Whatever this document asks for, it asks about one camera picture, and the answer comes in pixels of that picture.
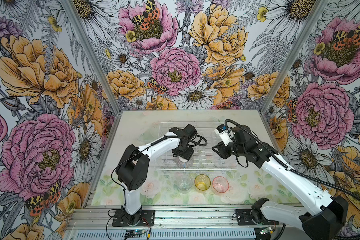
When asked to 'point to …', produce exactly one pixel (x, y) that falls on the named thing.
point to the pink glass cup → (220, 184)
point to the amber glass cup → (202, 182)
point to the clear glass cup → (184, 183)
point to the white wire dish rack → (204, 157)
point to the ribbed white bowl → (183, 164)
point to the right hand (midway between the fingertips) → (217, 150)
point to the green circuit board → (134, 232)
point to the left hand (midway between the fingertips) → (182, 158)
